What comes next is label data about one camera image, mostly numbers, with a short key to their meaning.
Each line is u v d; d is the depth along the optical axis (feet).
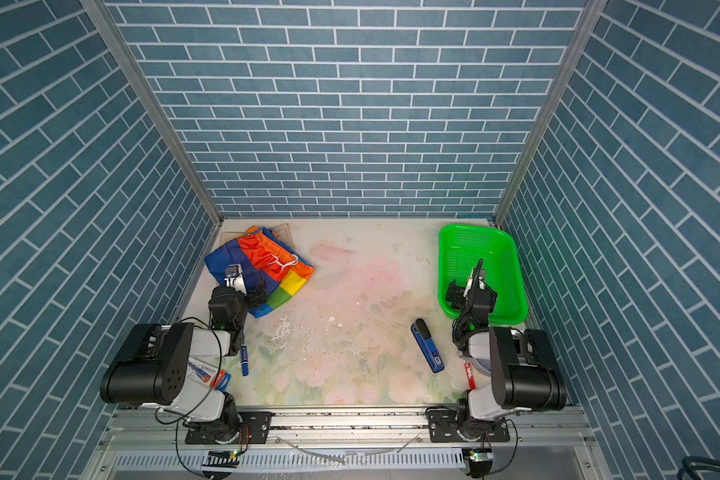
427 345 2.79
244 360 2.76
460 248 3.45
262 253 3.26
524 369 1.51
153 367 1.47
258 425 2.43
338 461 2.30
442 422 2.43
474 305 2.28
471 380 2.68
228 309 2.32
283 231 3.79
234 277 2.58
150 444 2.43
